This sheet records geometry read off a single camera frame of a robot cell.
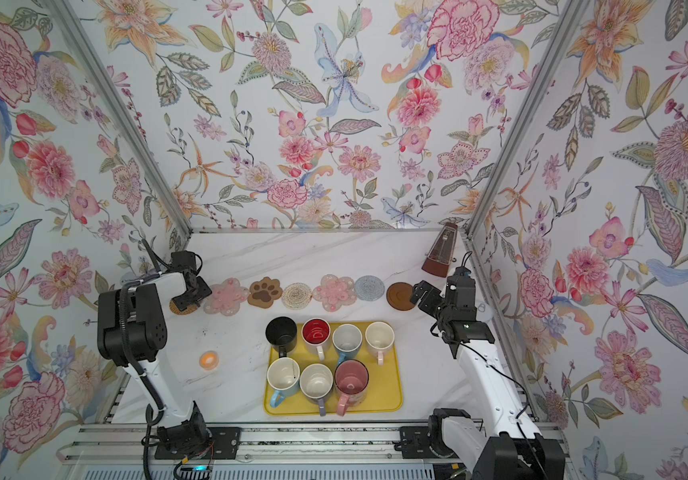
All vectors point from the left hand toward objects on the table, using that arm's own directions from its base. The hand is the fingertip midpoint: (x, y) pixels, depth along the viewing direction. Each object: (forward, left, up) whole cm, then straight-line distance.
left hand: (201, 293), depth 102 cm
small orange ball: (-23, -9, -1) cm, 25 cm away
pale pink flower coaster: (-2, -8, 0) cm, 9 cm away
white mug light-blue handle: (-29, -31, +1) cm, 42 cm away
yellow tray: (-36, -35, 0) cm, 50 cm away
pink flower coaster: (0, -45, -1) cm, 45 cm away
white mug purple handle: (-30, -40, 0) cm, 50 cm away
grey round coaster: (+1, -57, 0) cm, 57 cm away
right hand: (-11, -72, +16) cm, 74 cm away
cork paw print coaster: (0, -20, -1) cm, 20 cm away
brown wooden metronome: (+9, -82, +10) cm, 83 cm away
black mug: (-17, -30, +4) cm, 35 cm away
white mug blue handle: (-20, -49, +5) cm, 53 cm away
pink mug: (-30, -50, +2) cm, 59 cm away
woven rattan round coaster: (-8, 0, +3) cm, 9 cm away
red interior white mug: (-16, -40, +2) cm, 43 cm away
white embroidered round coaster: (-2, -33, 0) cm, 33 cm away
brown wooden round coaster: (-2, -67, 0) cm, 67 cm away
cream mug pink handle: (-19, -58, +6) cm, 62 cm away
